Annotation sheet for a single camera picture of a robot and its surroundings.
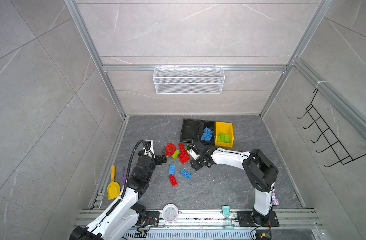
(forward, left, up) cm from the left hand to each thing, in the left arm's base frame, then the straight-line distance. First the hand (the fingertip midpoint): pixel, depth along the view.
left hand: (156, 144), depth 80 cm
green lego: (+15, -42, -16) cm, 47 cm away
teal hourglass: (-31, -36, -15) cm, 50 cm away
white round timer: (-31, -8, -16) cm, 35 cm away
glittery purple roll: (-28, -63, -16) cm, 70 cm away
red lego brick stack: (+2, -15, -17) cm, 23 cm away
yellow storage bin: (+22, -47, -15) cm, 54 cm away
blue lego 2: (-10, -16, -18) cm, 26 cm away
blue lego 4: (+18, -32, -17) cm, 41 cm away
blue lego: (-7, -8, -17) cm, 20 cm away
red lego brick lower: (-13, -8, -18) cm, 24 cm away
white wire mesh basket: (+44, -20, +11) cm, 50 cm away
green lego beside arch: (+3, -10, -16) cm, 19 cm away
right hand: (-2, -22, -19) cm, 29 cm away
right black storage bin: (+28, -38, -19) cm, 51 cm away
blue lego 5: (+14, -31, -16) cm, 38 cm away
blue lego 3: (+22, -33, -16) cm, 43 cm away
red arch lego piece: (+8, -6, -18) cm, 21 cm away
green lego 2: (+14, -46, -17) cm, 51 cm away
